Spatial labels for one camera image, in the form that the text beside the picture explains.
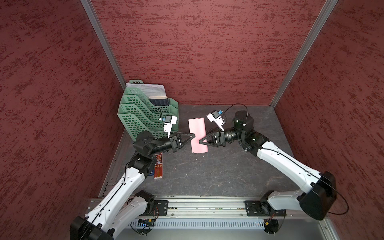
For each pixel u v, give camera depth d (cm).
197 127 60
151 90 97
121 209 45
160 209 74
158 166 87
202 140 59
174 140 55
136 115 92
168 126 58
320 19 74
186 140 60
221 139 56
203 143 59
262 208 66
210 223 71
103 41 82
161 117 57
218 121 60
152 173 85
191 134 60
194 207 76
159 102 105
